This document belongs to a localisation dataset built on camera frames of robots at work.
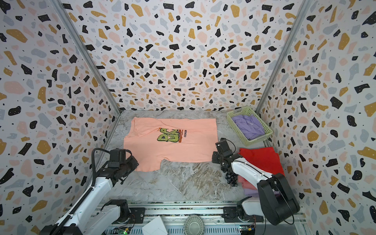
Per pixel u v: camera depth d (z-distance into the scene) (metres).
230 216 0.73
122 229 0.70
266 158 0.90
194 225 0.71
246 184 0.79
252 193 0.80
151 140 1.04
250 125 1.10
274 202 0.42
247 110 1.17
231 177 0.82
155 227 0.67
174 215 0.76
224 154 0.69
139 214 0.74
